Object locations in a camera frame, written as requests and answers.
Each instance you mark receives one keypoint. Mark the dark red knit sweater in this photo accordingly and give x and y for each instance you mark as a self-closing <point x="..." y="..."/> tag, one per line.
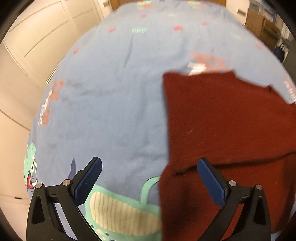
<point x="247" y="132"/>

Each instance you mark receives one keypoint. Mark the wooden desk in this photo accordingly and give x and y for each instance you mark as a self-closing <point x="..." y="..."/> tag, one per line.
<point x="262" y="28"/>

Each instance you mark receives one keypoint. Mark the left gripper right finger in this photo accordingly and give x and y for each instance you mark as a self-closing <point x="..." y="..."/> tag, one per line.
<point x="254" y="221"/>

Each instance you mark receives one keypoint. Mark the blue cartoon print bedsheet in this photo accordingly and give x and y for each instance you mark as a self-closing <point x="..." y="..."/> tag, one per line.
<point x="106" y="100"/>

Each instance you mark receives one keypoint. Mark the cream wardrobe doors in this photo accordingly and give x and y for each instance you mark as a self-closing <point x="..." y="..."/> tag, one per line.
<point x="31" y="50"/>

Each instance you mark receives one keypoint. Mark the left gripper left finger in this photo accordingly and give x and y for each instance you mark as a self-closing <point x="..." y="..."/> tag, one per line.
<point x="43" y="221"/>

